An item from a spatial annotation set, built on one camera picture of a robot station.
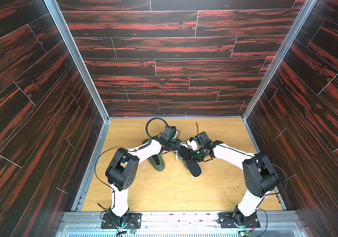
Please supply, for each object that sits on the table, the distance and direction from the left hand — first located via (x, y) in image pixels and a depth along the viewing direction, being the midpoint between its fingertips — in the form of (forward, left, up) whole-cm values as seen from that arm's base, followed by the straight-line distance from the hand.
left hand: (182, 145), depth 93 cm
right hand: (-6, -4, -4) cm, 8 cm away
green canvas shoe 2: (-10, -1, -2) cm, 10 cm away
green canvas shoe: (-9, +16, -4) cm, 19 cm away
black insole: (-15, -6, 0) cm, 16 cm away
